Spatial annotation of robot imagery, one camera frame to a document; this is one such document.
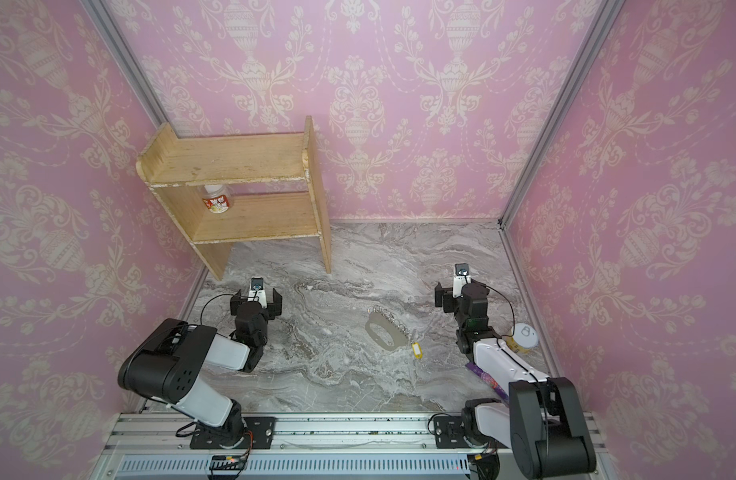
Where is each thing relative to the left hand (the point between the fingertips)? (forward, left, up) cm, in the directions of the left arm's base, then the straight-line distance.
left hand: (258, 290), depth 92 cm
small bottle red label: (+20, +12, +19) cm, 31 cm away
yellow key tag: (-15, -49, -7) cm, 52 cm away
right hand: (+2, -61, +6) cm, 61 cm away
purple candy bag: (-23, -67, -6) cm, 71 cm away
